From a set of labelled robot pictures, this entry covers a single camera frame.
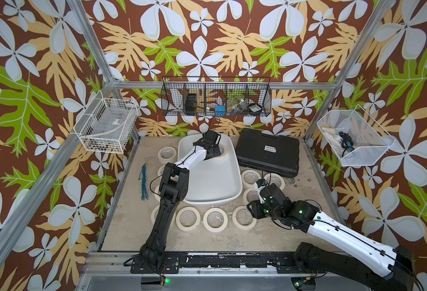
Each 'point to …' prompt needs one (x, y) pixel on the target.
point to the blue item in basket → (220, 110)
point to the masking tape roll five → (223, 152)
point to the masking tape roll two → (167, 154)
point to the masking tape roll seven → (248, 177)
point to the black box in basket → (190, 104)
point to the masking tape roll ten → (215, 219)
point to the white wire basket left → (107, 124)
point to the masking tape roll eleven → (243, 218)
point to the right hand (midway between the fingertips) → (248, 205)
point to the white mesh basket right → (371, 142)
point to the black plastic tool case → (267, 153)
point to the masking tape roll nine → (185, 228)
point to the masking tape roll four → (275, 178)
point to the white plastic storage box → (217, 180)
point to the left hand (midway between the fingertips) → (215, 149)
